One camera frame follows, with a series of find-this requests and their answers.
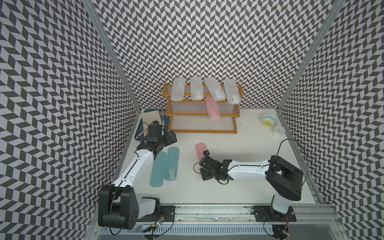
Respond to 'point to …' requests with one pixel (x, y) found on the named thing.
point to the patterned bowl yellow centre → (269, 119)
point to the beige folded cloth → (148, 117)
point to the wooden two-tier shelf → (189, 116)
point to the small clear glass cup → (278, 130)
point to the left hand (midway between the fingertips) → (169, 138)
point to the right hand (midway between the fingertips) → (207, 173)
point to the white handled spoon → (162, 113)
